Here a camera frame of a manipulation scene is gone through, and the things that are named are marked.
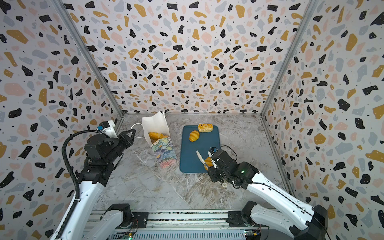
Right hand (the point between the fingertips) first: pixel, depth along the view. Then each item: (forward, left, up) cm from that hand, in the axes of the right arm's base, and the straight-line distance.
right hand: (211, 170), depth 75 cm
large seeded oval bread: (+22, +35, -2) cm, 41 cm away
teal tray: (+13, +13, -17) cm, 25 cm away
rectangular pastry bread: (+38, +3, -11) cm, 40 cm away
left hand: (+11, +35, +18) cm, 41 cm away
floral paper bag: (+27, +34, -2) cm, 44 cm away
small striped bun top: (+30, +11, -11) cm, 34 cm away
